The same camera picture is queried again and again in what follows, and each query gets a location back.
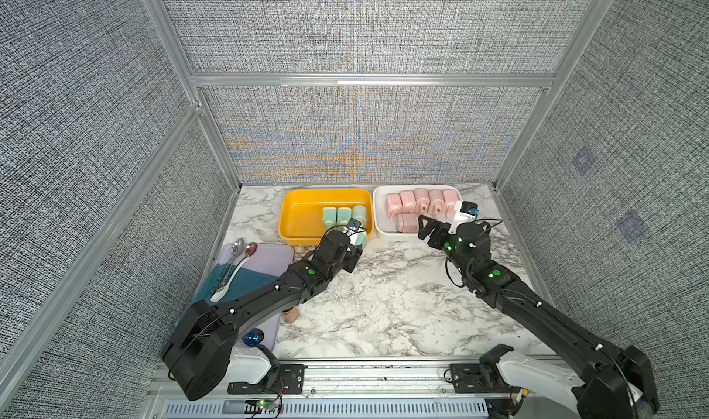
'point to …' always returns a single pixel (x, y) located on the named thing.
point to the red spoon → (250, 250)
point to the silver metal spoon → (237, 249)
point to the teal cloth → (217, 279)
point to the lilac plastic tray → (270, 259)
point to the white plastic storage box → (384, 228)
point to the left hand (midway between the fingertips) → (357, 240)
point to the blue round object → (253, 337)
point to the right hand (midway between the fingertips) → (432, 214)
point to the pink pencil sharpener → (450, 197)
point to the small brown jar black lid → (291, 315)
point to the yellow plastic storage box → (301, 211)
